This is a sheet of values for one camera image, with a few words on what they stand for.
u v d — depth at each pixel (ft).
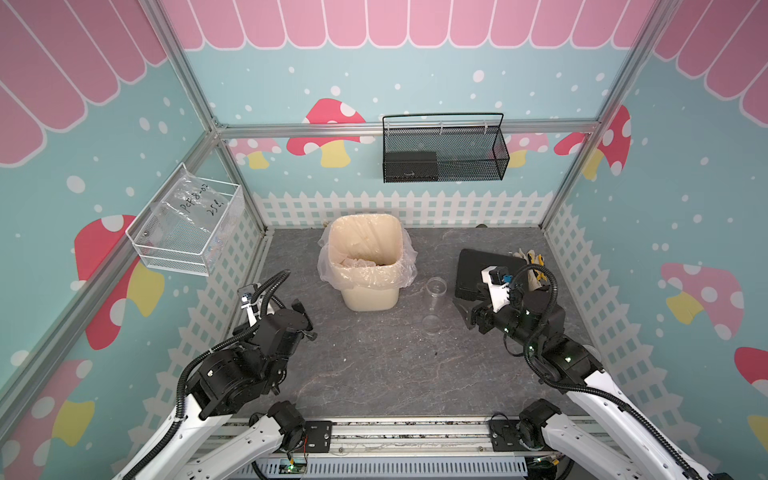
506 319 2.03
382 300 3.08
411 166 2.99
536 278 3.36
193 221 2.33
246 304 1.72
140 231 2.04
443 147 3.14
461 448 2.43
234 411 1.45
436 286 2.97
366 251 3.27
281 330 1.47
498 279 1.91
